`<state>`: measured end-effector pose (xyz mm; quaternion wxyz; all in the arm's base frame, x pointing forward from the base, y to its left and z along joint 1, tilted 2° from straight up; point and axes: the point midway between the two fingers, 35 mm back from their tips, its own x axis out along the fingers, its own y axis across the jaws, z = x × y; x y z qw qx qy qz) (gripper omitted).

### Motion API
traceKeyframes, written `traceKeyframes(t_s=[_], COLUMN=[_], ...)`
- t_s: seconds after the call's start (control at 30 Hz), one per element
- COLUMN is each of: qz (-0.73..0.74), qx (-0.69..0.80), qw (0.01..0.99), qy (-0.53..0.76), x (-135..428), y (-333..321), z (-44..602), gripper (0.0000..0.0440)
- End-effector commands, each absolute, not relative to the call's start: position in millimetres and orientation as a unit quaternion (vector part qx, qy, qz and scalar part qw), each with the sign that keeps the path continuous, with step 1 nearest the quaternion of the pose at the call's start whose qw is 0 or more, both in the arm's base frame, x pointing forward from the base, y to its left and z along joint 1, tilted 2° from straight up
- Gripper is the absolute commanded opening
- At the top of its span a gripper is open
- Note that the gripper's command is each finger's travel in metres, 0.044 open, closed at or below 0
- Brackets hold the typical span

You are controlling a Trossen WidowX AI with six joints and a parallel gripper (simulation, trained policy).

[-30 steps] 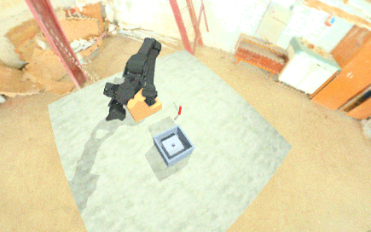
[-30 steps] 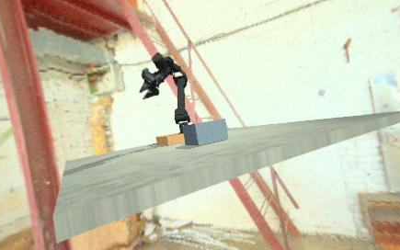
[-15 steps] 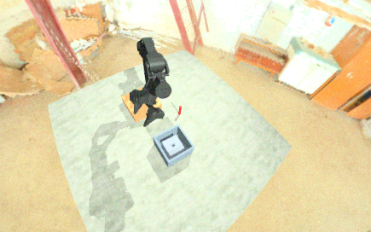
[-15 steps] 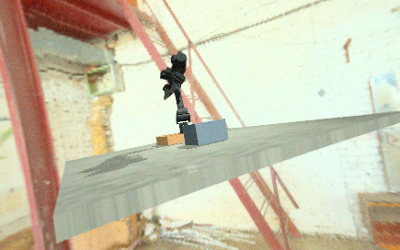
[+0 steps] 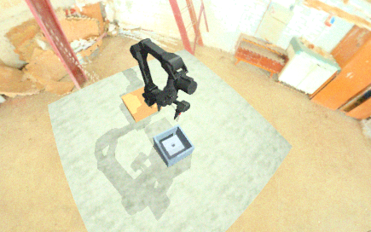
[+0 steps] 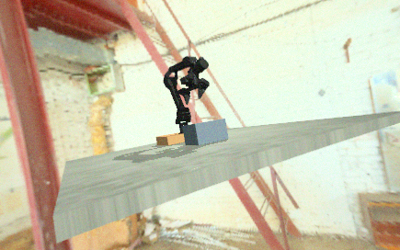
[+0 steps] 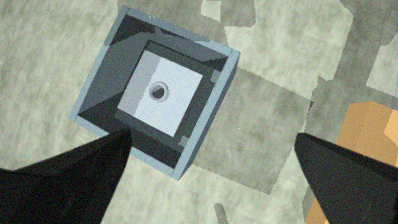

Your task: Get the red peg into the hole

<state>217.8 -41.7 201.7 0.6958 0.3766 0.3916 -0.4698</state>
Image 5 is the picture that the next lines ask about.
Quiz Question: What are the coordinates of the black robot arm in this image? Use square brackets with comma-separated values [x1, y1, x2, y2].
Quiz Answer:
[130, 38, 198, 107]

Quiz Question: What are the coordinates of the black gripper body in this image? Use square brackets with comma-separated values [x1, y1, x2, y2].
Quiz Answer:
[150, 85, 190, 113]

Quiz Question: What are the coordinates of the white square plate with hole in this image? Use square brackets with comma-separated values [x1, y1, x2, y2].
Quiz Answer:
[162, 135, 184, 159]

